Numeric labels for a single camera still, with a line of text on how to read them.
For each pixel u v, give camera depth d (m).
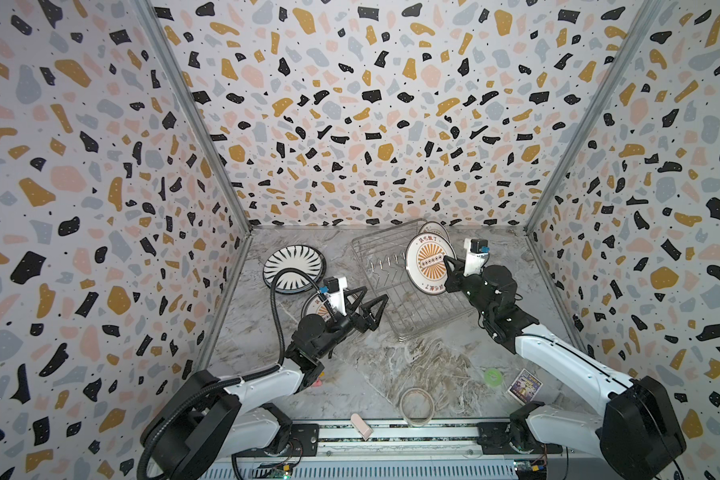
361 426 0.75
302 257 1.09
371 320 0.67
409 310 0.97
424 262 0.85
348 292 0.78
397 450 0.73
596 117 0.89
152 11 0.70
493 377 0.85
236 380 0.47
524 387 0.82
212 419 0.42
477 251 0.67
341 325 0.68
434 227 1.04
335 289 0.67
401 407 0.78
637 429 0.40
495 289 0.59
